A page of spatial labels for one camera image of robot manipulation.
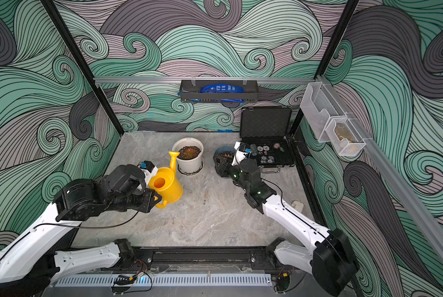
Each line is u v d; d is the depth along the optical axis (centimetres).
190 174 100
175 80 95
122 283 69
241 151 65
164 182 61
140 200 51
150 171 55
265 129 110
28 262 38
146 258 73
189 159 90
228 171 66
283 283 71
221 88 92
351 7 71
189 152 97
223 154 98
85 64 88
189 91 93
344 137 67
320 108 77
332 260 39
